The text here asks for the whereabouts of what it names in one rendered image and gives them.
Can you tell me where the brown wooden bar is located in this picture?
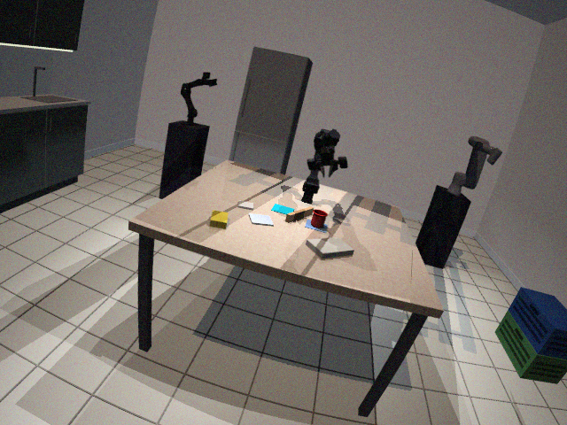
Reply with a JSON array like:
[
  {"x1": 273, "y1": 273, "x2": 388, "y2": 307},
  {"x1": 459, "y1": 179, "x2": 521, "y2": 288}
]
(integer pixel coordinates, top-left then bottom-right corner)
[{"x1": 285, "y1": 206, "x2": 314, "y2": 223}]

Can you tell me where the small yellow cube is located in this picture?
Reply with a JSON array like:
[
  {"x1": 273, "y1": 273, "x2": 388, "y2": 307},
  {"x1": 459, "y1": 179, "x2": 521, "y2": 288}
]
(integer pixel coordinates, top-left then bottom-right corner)
[{"x1": 210, "y1": 210, "x2": 229, "y2": 229}]

